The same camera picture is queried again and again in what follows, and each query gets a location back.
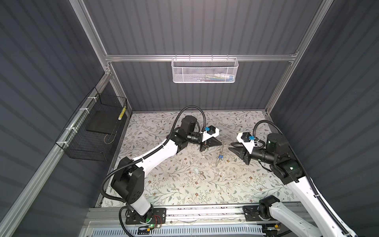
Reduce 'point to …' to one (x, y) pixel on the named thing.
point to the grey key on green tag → (202, 173)
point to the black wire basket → (90, 134)
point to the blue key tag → (221, 156)
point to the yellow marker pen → (122, 113)
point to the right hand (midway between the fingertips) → (233, 146)
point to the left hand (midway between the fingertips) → (221, 142)
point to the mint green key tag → (196, 170)
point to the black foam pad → (106, 122)
